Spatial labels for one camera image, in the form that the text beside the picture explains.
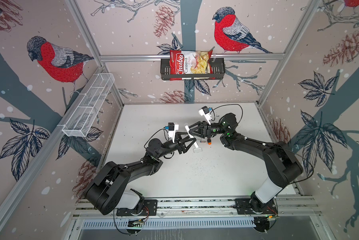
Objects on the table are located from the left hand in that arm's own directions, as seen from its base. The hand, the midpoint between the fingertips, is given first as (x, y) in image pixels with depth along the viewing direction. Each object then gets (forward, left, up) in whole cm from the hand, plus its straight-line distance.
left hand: (193, 139), depth 70 cm
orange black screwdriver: (+14, -13, -25) cm, 31 cm away
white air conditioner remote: (+3, +3, +5) cm, 6 cm away
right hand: (+2, +3, 0) cm, 3 cm away
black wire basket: (+46, -19, +8) cm, 50 cm away
